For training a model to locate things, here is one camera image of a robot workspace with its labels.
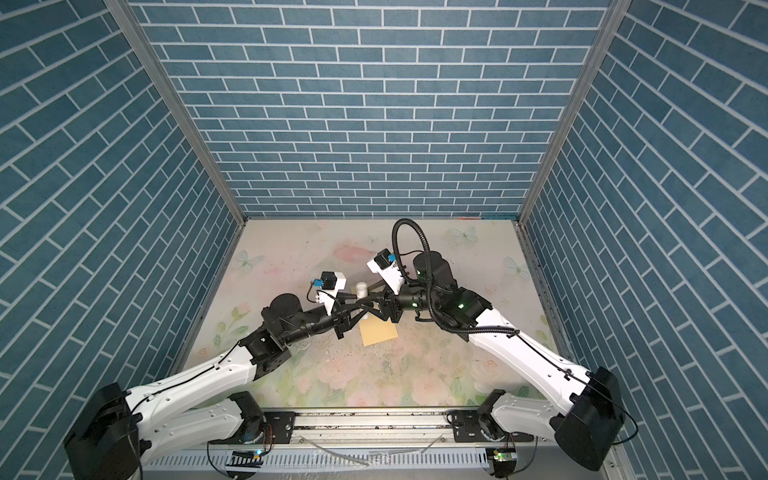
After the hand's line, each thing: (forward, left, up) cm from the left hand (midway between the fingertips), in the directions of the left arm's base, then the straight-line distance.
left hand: (370, 306), depth 69 cm
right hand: (+1, +2, +3) cm, 4 cm away
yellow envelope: (+5, 0, -24) cm, 24 cm away
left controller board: (-27, +31, -28) cm, 49 cm away
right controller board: (-28, -33, -28) cm, 52 cm away
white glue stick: (+2, +2, +5) cm, 5 cm away
